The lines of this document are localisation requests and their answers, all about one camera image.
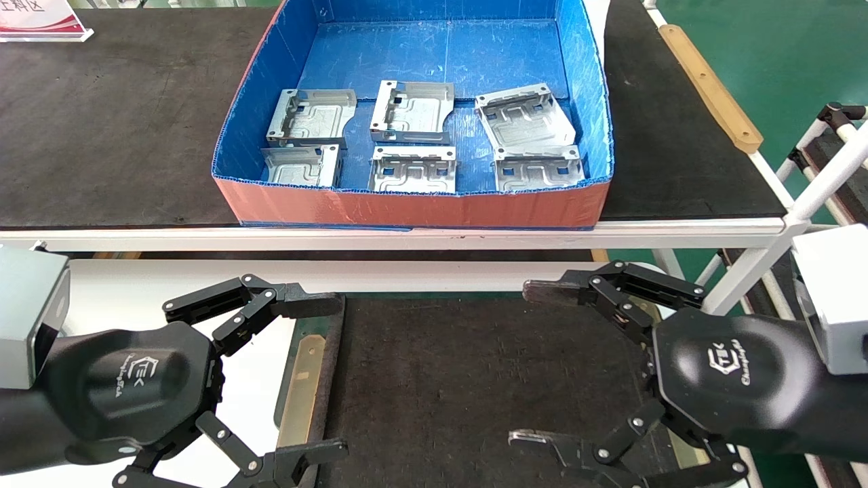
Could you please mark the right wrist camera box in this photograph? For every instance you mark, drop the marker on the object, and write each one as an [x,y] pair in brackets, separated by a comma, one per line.
[837,298]

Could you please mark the white red sign stand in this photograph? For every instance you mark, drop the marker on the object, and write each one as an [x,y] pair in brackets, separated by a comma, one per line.
[41,20]

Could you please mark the short tan plastic strip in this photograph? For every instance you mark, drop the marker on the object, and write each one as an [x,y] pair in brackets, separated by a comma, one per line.
[302,386]

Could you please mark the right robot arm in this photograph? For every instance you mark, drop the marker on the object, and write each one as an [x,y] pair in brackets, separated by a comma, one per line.
[841,413]

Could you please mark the white pipe rack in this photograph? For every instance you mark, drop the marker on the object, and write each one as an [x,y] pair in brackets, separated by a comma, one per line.
[814,183]

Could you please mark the long tan wooden strip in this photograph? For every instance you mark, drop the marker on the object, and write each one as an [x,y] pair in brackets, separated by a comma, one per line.
[712,88]

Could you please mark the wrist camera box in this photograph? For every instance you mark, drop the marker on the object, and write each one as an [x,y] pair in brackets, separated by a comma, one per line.
[27,312]
[837,298]

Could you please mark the blue corrugated plastic box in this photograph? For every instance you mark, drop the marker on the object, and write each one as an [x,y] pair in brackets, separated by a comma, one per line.
[420,54]

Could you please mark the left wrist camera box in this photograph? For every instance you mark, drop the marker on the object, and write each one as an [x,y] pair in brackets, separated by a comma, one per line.
[27,312]

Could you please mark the large black table mat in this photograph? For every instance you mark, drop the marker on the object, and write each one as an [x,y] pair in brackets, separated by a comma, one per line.
[102,135]

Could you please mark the silver metal bracket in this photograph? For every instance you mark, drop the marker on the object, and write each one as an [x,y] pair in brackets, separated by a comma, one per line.
[539,173]
[420,112]
[525,122]
[298,168]
[413,173]
[315,118]

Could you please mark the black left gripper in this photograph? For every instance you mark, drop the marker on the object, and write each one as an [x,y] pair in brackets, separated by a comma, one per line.
[135,386]

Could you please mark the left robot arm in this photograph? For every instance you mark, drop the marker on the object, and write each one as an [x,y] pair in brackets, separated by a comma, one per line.
[20,434]

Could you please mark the small black work mat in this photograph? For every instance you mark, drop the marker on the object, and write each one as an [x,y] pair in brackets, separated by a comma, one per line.
[441,393]

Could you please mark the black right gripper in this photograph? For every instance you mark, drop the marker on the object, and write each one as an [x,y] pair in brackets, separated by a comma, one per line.
[739,379]

